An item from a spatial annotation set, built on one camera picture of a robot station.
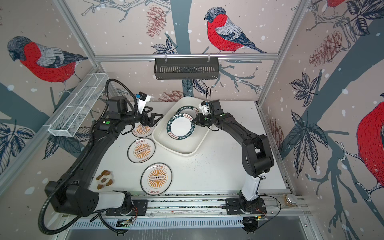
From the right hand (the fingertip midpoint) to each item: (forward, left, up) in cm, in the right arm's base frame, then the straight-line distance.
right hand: (191, 122), depth 88 cm
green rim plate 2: (-2, +7, -2) cm, 7 cm away
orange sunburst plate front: (-28, +19, -17) cm, 38 cm away
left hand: (-6, +17, +16) cm, 24 cm away
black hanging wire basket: (+39, +4, +13) cm, 41 cm away
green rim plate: (+23, +5, -14) cm, 27 cm away
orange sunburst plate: (-11, +33, -16) cm, 39 cm away
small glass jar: (-38, -47, -9) cm, 61 cm away
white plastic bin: (+23, +23, -12) cm, 35 cm away
